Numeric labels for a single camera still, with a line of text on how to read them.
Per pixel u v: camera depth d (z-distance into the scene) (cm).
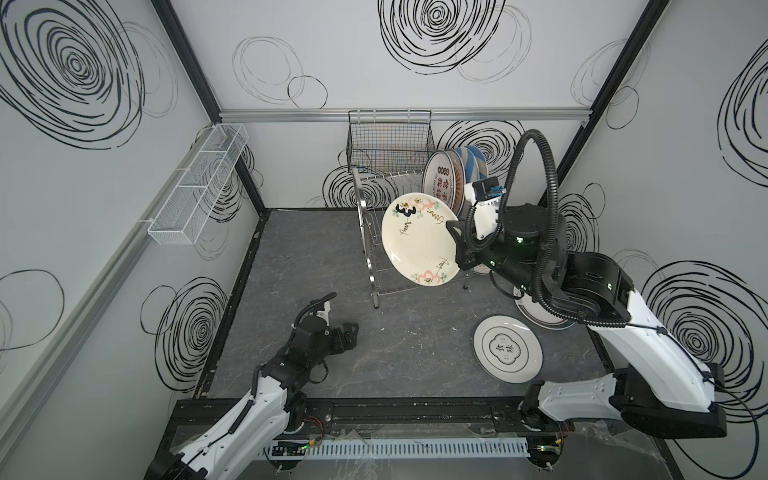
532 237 35
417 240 61
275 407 55
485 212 45
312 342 64
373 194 120
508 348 85
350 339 75
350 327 77
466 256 47
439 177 79
